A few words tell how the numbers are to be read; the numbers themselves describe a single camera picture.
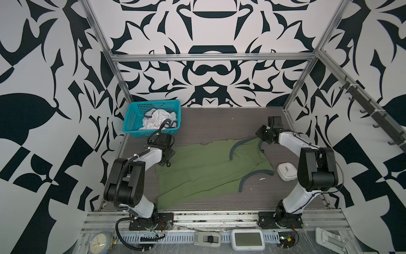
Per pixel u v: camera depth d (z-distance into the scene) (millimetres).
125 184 447
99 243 661
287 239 711
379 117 588
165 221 734
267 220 738
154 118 1007
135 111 1124
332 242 686
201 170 936
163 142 759
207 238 674
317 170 482
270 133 726
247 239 660
